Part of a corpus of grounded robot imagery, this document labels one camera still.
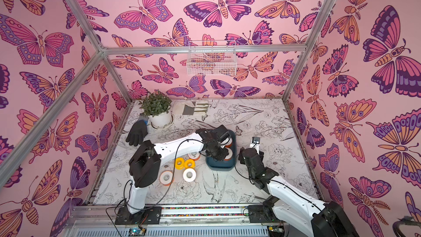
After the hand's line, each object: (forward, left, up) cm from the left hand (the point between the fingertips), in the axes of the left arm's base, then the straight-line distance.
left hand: (226, 157), depth 85 cm
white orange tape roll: (+3, +17, -4) cm, 17 cm away
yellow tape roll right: (-1, +20, -6) cm, 21 cm away
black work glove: (+19, +53, -4) cm, 56 cm away
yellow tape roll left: (-1, +25, -4) cm, 25 cm away
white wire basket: (+56, +8, +19) cm, 60 cm away
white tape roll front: (-7, +19, -5) cm, 21 cm away
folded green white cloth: (+39, +21, -5) cm, 44 cm away
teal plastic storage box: (-3, +6, -3) cm, 8 cm away
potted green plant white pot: (+23, +38, +14) cm, 47 cm away
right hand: (+4, -10, +2) cm, 11 cm away
